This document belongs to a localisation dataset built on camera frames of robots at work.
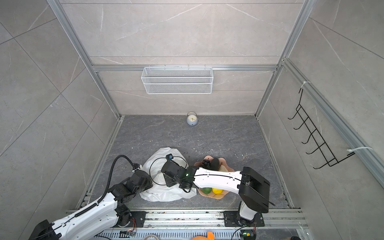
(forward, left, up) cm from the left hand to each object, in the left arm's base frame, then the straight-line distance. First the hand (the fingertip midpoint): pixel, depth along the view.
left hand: (152, 176), depth 85 cm
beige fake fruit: (+1, -41, +4) cm, 42 cm away
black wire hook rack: (0, -81, +30) cm, 86 cm away
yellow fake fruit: (-11, -36, +4) cm, 38 cm away
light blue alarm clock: (+44, -25, 0) cm, 51 cm away
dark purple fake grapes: (+5, -32, +5) cm, 33 cm away
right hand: (-2, -11, +6) cm, 13 cm away
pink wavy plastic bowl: (+6, -42, +3) cm, 42 cm away
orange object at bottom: (-30, -31, +2) cm, 43 cm away
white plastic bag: (-10, -7, +6) cm, 14 cm away
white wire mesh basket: (+56, -15, +27) cm, 64 cm away
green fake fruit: (-11, -31, +5) cm, 33 cm away
